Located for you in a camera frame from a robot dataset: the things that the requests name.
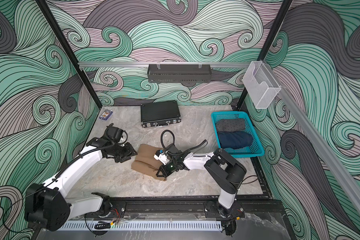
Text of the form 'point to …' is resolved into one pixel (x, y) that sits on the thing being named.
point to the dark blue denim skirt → (234, 139)
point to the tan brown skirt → (145, 162)
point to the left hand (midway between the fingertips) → (135, 153)
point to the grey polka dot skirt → (232, 124)
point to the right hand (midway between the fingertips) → (157, 176)
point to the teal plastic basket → (256, 149)
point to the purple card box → (106, 114)
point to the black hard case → (159, 113)
